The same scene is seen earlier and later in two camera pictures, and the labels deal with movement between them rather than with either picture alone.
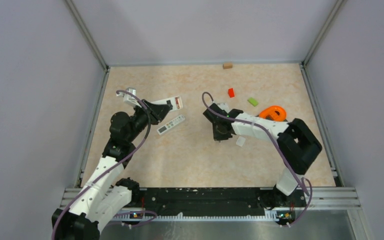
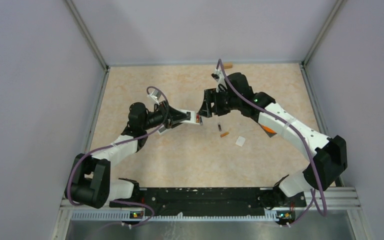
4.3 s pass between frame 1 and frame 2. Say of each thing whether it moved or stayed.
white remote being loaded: moved
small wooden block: stayed
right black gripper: moved
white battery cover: stayed
